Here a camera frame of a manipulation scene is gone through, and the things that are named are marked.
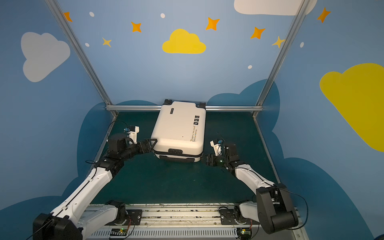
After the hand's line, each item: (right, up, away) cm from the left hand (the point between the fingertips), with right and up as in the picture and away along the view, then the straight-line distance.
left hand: (150, 140), depth 79 cm
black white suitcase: (+16, +5, +5) cm, 17 cm away
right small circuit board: (+49, -46, -6) cm, 68 cm away
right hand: (+30, -10, +7) cm, 33 cm away
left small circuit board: (-14, -45, -6) cm, 48 cm away
